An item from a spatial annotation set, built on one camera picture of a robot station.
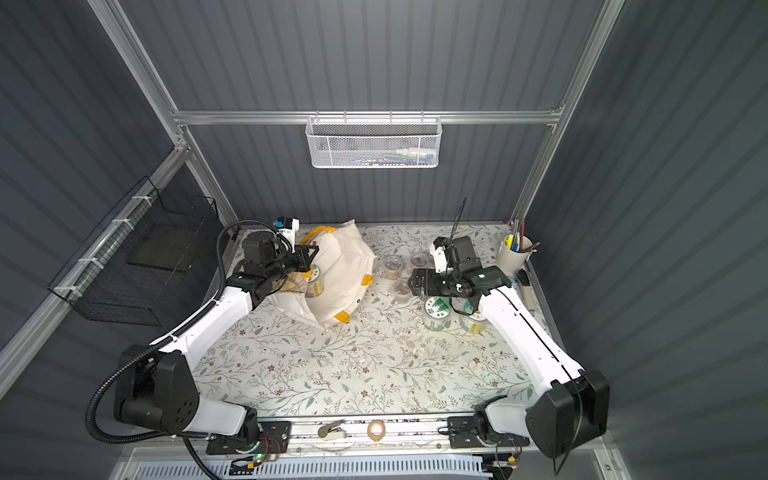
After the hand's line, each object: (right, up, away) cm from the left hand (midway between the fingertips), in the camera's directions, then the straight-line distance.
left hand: (321, 248), depth 83 cm
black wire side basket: (-44, -5, -10) cm, 46 cm away
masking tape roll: (+16, -48, -9) cm, 51 cm away
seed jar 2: (+33, -19, +4) cm, 38 cm away
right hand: (+29, -9, -4) cm, 31 cm away
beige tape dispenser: (+5, -46, -9) cm, 47 cm away
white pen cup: (+62, -1, +18) cm, 64 cm away
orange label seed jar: (+30, -4, +19) cm, 36 cm away
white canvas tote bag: (+4, -5, +23) cm, 24 cm away
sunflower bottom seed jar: (+45, -22, +6) cm, 50 cm away
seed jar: (-5, -12, +13) cm, 18 cm away
